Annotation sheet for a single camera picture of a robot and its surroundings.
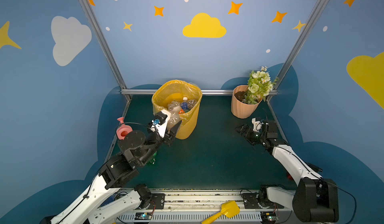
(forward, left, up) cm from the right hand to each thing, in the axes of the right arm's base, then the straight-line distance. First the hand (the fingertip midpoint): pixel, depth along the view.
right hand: (240, 130), depth 86 cm
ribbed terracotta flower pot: (+19, -3, -3) cm, 19 cm away
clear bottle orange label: (+2, +38, +18) cm, 42 cm away
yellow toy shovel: (-38, +8, -12) cm, 41 cm away
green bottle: (-18, +50, -9) cm, 54 cm away
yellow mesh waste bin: (+23, +41, +8) cm, 48 cm away
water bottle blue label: (+14, +34, +5) cm, 37 cm away
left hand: (-14, +34, +28) cm, 46 cm away
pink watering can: (-3, +70, -1) cm, 70 cm away
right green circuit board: (-40, -11, -15) cm, 44 cm away
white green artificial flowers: (+25, -12, +13) cm, 31 cm away
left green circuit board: (-43, +50, -13) cm, 67 cm away
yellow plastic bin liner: (+23, +40, +9) cm, 47 cm away
